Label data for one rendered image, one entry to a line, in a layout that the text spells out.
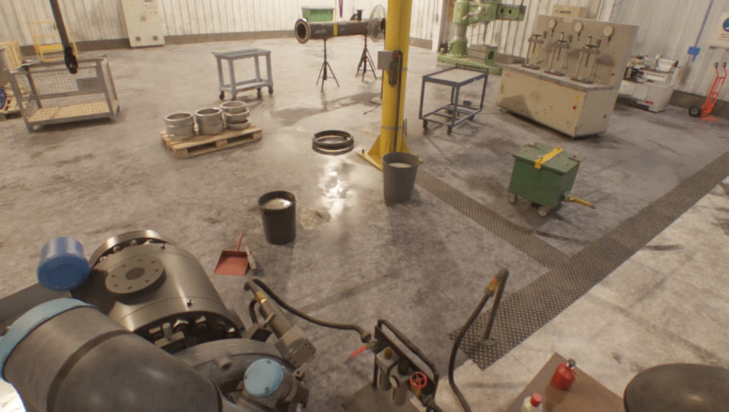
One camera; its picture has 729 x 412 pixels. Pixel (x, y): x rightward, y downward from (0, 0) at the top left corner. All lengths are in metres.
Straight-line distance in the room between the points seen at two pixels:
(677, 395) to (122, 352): 0.69
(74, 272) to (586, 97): 6.07
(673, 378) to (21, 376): 0.81
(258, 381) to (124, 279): 0.82
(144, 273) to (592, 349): 2.53
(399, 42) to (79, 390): 3.99
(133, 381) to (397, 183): 3.26
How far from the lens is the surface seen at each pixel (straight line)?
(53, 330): 0.54
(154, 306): 1.53
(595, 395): 1.94
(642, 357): 2.93
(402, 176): 3.52
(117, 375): 0.47
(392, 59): 4.10
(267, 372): 1.01
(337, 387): 2.22
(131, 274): 1.65
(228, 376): 1.22
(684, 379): 0.67
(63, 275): 1.73
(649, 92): 9.69
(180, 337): 1.22
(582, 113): 6.29
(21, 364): 0.56
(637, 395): 0.70
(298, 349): 1.36
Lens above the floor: 1.89
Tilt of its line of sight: 28 degrees down
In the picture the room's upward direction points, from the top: 2 degrees clockwise
